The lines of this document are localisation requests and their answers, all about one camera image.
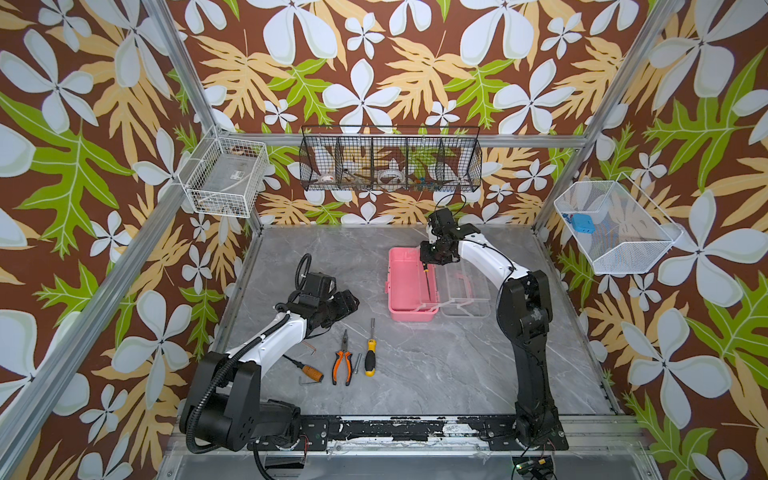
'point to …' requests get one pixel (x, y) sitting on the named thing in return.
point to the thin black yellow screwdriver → (426, 270)
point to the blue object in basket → (583, 223)
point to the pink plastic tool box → (419, 291)
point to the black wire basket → (390, 158)
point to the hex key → (310, 346)
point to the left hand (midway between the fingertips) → (350, 301)
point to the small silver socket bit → (358, 361)
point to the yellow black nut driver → (370, 362)
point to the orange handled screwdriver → (310, 371)
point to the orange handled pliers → (339, 356)
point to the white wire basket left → (223, 175)
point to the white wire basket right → (631, 232)
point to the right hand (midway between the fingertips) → (421, 255)
